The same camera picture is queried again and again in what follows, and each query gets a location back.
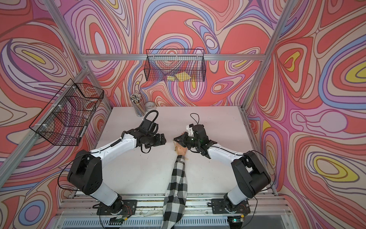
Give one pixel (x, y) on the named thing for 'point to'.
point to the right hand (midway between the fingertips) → (174, 142)
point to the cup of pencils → (136, 99)
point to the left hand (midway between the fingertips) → (163, 142)
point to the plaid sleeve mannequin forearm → (176, 197)
